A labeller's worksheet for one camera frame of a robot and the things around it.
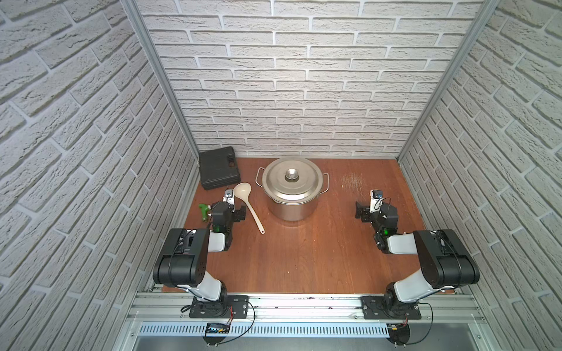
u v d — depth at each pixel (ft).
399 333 2.25
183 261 1.49
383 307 2.29
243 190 3.37
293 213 3.08
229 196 2.66
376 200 2.61
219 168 3.56
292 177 2.88
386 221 2.35
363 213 2.73
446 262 1.48
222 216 2.33
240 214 2.83
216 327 2.38
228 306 2.38
